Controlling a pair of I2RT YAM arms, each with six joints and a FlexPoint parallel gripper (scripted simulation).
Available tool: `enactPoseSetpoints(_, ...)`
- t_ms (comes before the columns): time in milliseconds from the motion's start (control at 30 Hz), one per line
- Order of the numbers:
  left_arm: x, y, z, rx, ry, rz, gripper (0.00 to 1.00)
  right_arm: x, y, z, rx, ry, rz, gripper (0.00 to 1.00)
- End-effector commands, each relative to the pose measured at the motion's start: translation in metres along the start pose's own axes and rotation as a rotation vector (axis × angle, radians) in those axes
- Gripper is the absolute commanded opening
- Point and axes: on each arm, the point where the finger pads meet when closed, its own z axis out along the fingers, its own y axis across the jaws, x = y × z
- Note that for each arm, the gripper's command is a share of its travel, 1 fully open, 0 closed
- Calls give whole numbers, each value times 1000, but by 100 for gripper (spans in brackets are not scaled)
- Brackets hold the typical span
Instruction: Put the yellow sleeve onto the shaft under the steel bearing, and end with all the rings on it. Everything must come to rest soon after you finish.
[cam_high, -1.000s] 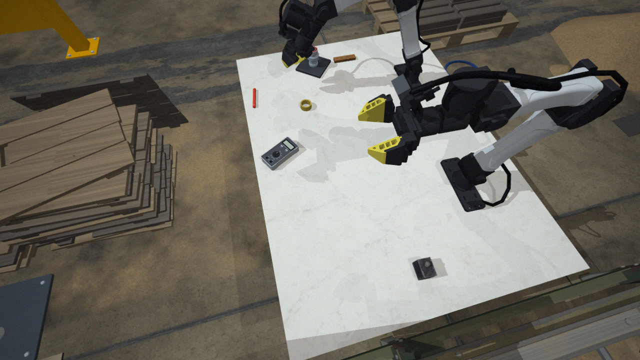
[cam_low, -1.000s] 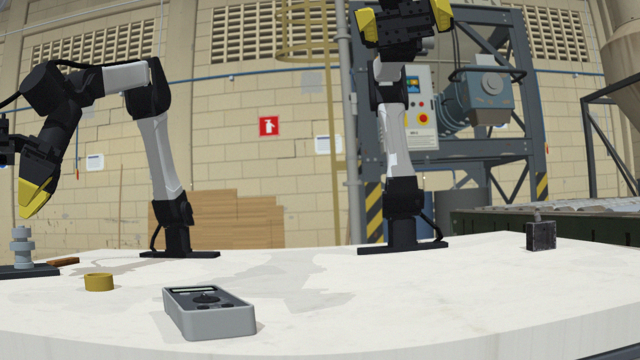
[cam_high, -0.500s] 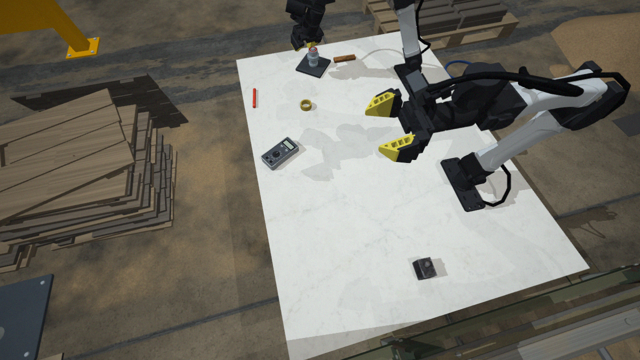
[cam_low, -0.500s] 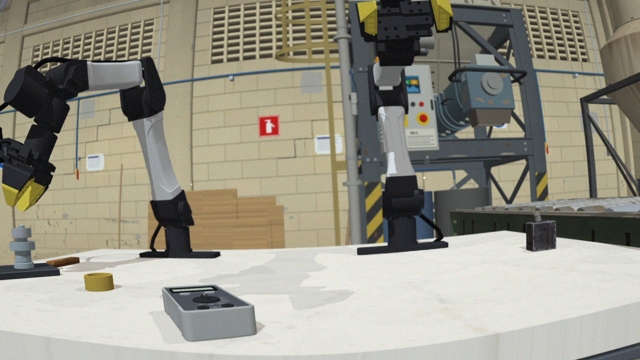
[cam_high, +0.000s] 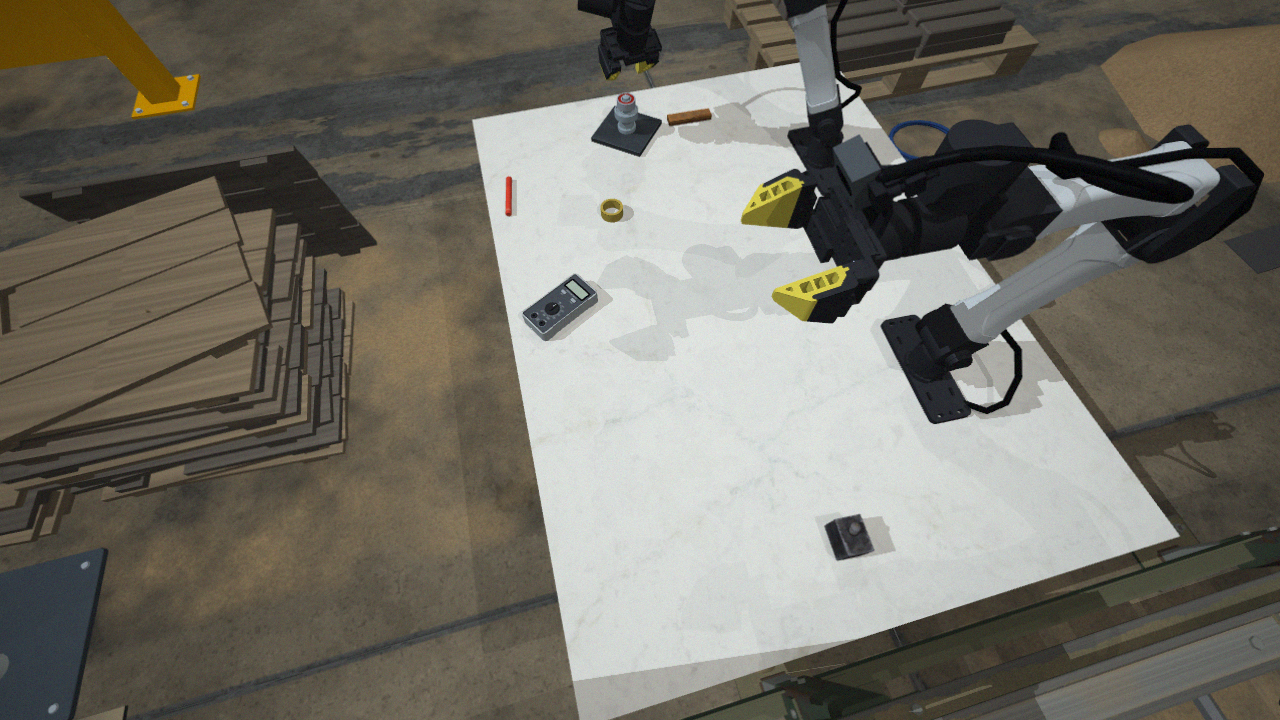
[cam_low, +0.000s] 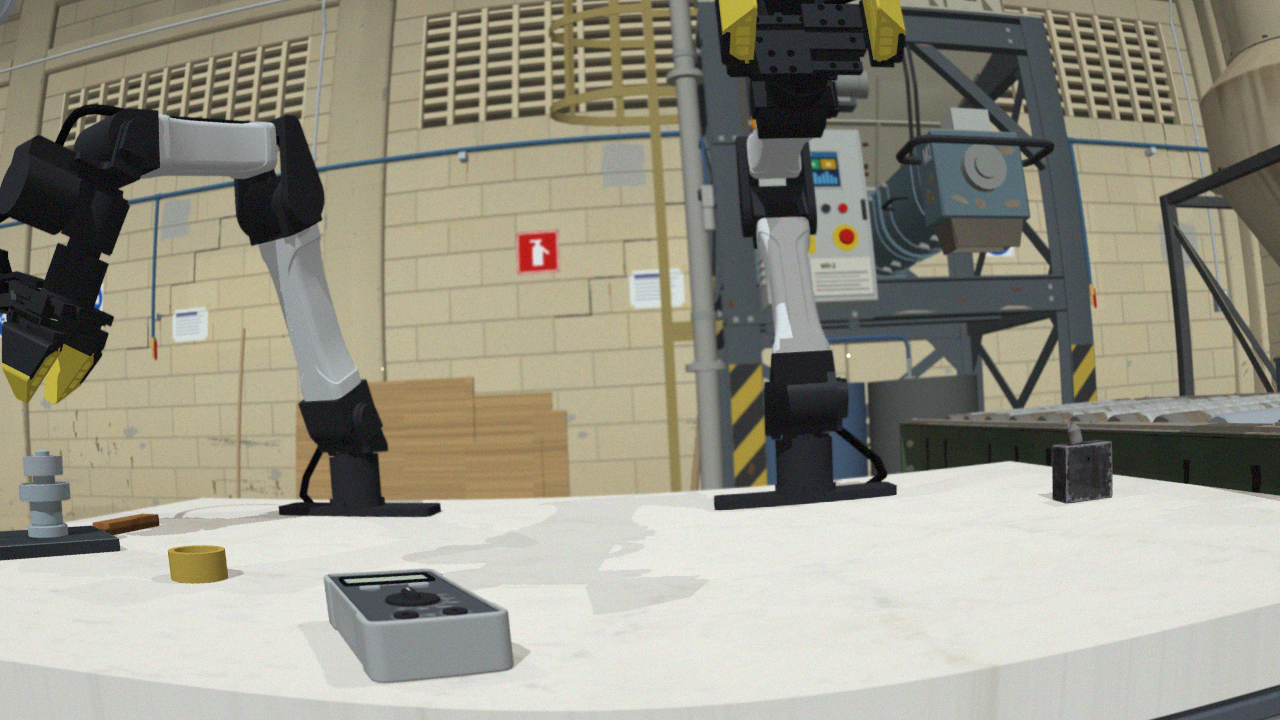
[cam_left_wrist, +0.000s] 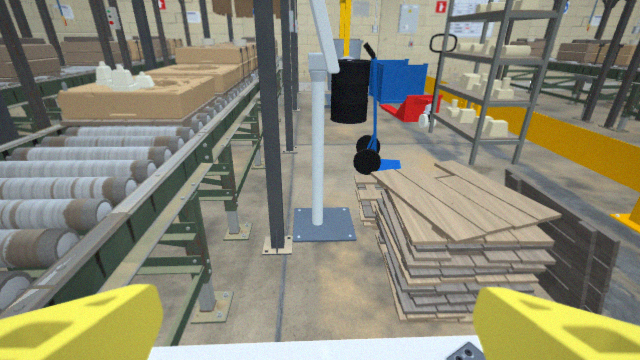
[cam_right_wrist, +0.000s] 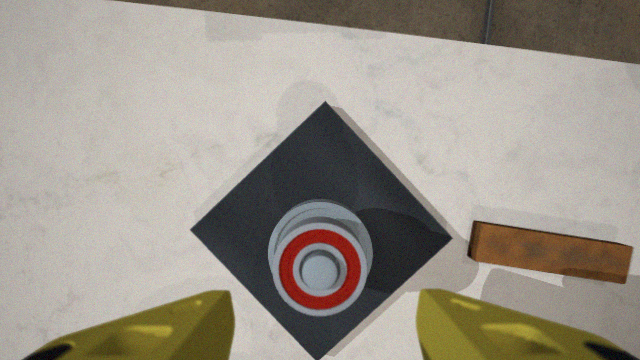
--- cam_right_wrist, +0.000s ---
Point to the brown concrete floor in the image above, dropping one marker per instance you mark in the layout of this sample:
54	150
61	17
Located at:
599	29
459	20

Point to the brown rectangular block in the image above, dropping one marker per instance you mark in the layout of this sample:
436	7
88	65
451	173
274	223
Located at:
549	252

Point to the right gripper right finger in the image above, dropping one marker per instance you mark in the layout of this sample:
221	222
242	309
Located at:
451	326

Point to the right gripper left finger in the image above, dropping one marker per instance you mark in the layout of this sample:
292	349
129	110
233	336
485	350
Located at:
198	327

